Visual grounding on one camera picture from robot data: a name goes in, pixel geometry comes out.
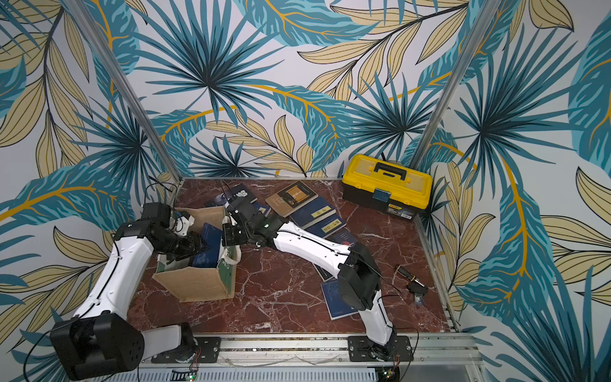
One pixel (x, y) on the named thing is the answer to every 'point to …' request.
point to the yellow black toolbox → (387, 187)
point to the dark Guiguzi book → (344, 237)
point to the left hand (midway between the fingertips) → (202, 252)
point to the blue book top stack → (312, 212)
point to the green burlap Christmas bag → (190, 283)
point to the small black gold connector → (417, 287)
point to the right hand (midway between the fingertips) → (221, 235)
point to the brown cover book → (291, 198)
